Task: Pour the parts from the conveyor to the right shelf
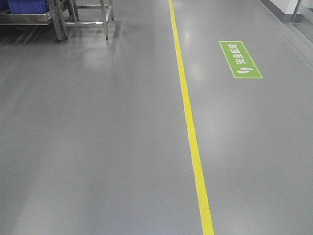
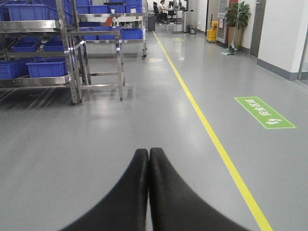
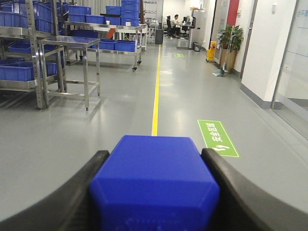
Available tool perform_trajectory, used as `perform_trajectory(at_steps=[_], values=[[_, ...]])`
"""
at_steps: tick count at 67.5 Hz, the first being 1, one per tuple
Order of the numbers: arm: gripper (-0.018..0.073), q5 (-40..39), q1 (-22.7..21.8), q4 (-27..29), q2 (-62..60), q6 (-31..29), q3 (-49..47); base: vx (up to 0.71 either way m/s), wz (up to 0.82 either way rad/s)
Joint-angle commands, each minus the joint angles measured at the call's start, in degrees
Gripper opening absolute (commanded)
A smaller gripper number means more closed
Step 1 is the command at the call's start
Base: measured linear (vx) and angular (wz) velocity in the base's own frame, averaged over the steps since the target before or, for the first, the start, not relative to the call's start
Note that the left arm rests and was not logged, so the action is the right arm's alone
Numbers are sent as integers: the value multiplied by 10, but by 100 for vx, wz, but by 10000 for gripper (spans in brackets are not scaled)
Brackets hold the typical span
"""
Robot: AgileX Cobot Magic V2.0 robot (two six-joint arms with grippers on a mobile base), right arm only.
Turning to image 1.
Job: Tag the steel rack with perforated posts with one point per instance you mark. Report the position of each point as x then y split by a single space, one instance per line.
60 24

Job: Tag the blue plastic bin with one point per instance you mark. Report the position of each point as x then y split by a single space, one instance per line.
3 5
29 6

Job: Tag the steel post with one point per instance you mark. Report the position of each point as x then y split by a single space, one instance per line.
296 11

